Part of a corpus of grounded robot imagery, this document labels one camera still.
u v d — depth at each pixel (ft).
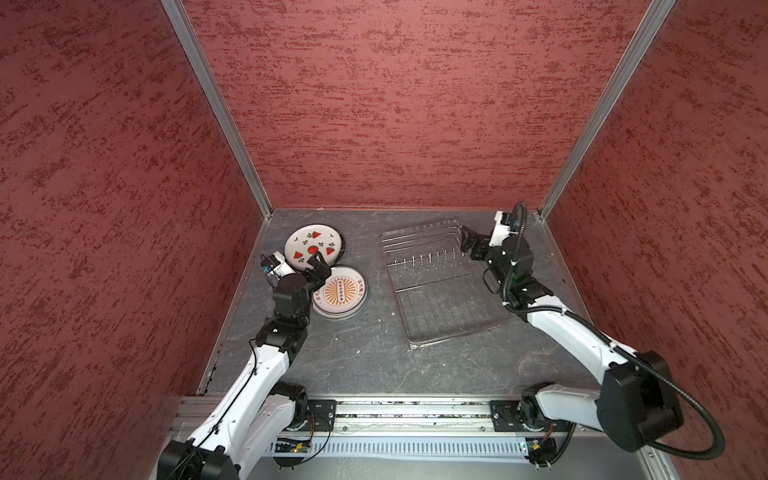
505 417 2.42
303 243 3.49
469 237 2.42
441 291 3.20
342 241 3.49
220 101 2.87
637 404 1.33
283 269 2.24
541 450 2.29
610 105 2.88
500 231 2.31
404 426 2.41
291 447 2.36
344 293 3.10
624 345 1.49
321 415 2.44
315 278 2.30
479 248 2.38
